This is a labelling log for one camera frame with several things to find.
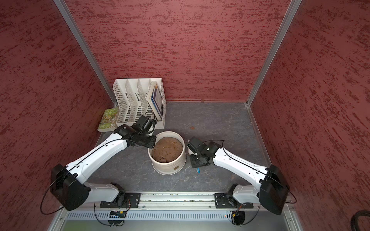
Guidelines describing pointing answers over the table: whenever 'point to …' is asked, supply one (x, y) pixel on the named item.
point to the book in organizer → (154, 99)
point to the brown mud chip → (192, 127)
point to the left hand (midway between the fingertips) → (151, 144)
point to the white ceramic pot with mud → (167, 155)
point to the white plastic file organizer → (130, 101)
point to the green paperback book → (108, 123)
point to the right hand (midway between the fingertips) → (196, 165)
